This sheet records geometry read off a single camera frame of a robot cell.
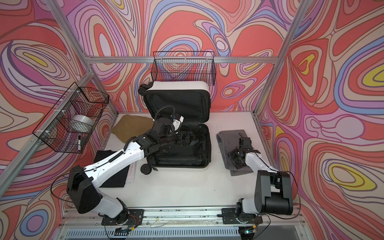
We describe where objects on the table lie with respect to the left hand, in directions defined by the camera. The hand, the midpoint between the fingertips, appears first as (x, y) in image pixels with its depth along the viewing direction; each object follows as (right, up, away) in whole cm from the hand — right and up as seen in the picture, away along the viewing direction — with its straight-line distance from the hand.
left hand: (191, 134), depth 76 cm
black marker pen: (-54, -4, -4) cm, 55 cm away
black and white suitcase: (+1, +19, +8) cm, 21 cm away
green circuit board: (-33, -46, -5) cm, 57 cm away
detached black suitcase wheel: (-27, -21, +11) cm, 35 cm away
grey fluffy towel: (+25, -5, +23) cm, 34 cm away
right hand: (+25, -17, +16) cm, 34 cm away
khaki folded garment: (-46, +4, +30) cm, 55 cm away
